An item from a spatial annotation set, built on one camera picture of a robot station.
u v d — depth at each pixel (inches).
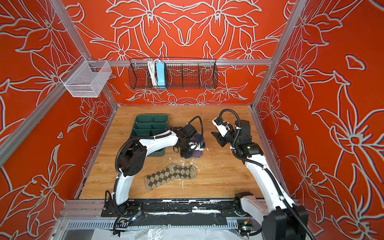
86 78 35.9
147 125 40.4
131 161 20.3
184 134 28.2
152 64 34.5
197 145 31.3
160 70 35.1
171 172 33.0
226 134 26.3
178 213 28.6
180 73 38.4
